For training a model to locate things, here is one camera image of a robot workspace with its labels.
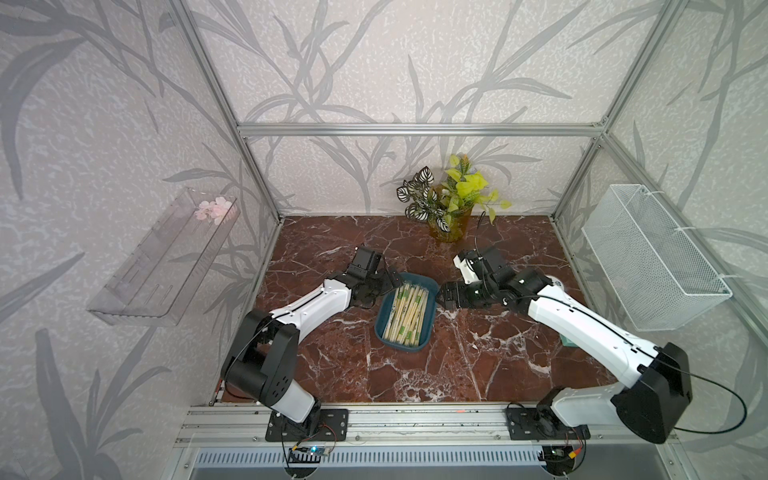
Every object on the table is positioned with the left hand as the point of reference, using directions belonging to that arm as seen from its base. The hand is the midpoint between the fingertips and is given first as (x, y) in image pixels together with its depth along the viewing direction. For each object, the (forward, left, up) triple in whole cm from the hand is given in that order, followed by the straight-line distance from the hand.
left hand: (394, 284), depth 89 cm
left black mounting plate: (-35, +15, -9) cm, 39 cm away
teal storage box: (-4, +3, -6) cm, 8 cm away
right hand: (-8, -14, +7) cm, 18 cm away
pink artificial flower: (+8, +46, +22) cm, 52 cm away
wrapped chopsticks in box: (-9, -3, -7) cm, 12 cm away
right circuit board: (-42, -40, -10) cm, 59 cm away
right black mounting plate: (-35, -32, -8) cm, 49 cm away
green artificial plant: (+28, -22, +14) cm, 38 cm away
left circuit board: (-41, +21, -12) cm, 47 cm away
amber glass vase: (+28, -23, -5) cm, 37 cm away
